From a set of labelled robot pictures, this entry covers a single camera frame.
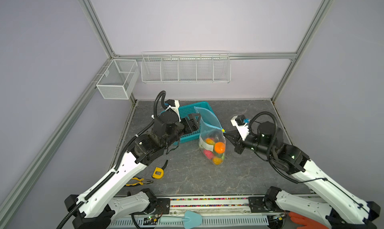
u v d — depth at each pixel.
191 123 0.55
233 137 0.57
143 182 0.81
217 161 0.82
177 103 0.56
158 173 0.83
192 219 0.71
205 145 0.76
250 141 0.54
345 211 0.39
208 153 0.81
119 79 1.02
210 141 0.79
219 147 0.72
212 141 0.79
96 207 0.37
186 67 0.99
